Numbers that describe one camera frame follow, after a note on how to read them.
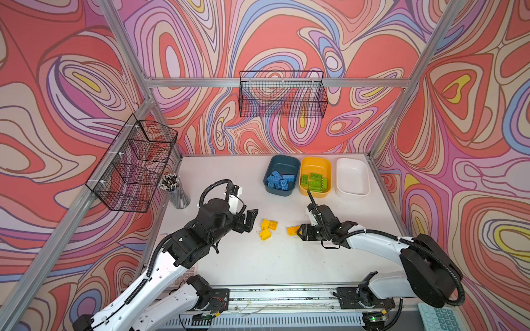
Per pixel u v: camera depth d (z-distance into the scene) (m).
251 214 0.61
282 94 0.96
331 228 0.68
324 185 1.03
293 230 0.90
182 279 0.67
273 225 0.91
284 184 1.04
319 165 1.13
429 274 0.42
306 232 0.77
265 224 0.91
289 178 1.05
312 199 0.79
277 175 1.08
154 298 0.43
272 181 1.05
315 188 1.05
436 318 0.69
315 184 1.05
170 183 0.87
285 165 1.15
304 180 1.05
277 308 0.73
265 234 0.88
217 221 0.51
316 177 1.08
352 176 1.08
